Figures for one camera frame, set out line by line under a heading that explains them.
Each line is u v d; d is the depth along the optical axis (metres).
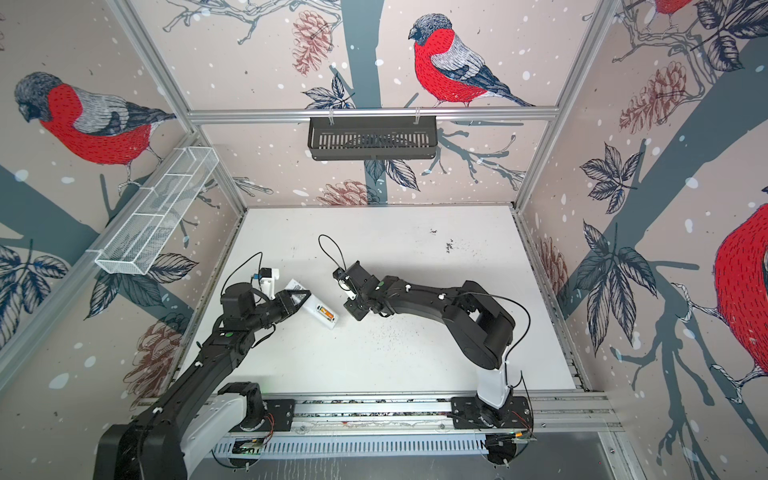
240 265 0.64
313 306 0.81
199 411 0.50
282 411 0.74
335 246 0.78
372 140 1.07
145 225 0.75
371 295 0.67
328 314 0.83
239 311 0.64
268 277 0.77
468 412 0.73
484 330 0.48
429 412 0.75
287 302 0.75
